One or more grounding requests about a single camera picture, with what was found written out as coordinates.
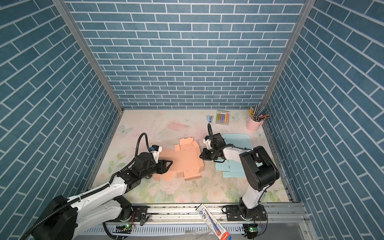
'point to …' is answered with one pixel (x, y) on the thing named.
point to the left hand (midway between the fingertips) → (170, 162)
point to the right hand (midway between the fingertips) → (199, 155)
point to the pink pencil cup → (252, 125)
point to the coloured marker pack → (222, 117)
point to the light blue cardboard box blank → (231, 168)
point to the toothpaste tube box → (222, 233)
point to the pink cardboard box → (186, 159)
